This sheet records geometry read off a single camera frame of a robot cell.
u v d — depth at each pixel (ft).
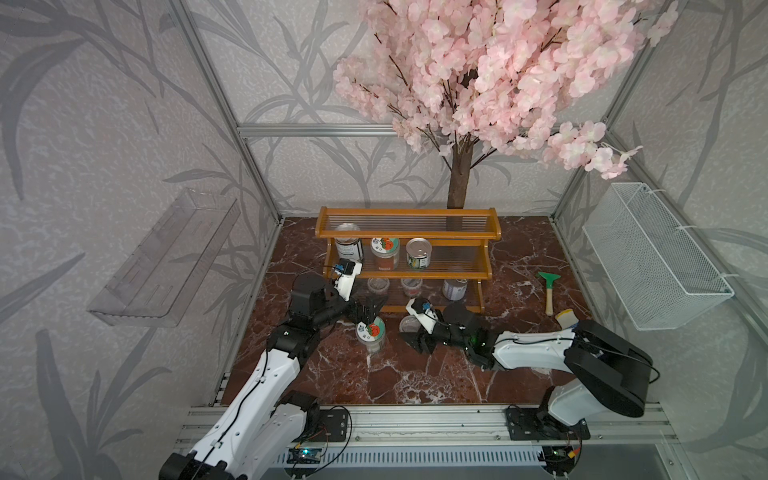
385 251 2.64
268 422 1.52
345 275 2.12
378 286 2.99
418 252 2.76
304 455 2.31
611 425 2.47
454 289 2.97
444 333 2.34
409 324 2.62
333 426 2.40
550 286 3.22
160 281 2.22
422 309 2.31
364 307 2.19
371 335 2.64
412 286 3.01
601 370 1.44
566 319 3.06
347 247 2.60
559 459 2.28
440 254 3.66
